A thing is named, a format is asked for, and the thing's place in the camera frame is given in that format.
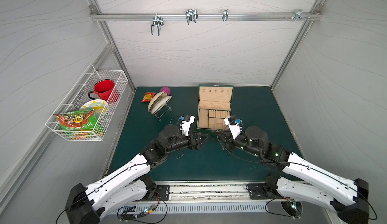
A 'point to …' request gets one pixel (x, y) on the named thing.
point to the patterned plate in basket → (98, 106)
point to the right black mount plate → (256, 191)
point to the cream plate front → (160, 104)
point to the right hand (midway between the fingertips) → (217, 131)
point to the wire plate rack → (156, 114)
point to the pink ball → (166, 90)
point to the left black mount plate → (161, 193)
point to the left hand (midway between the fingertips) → (206, 136)
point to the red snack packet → (148, 96)
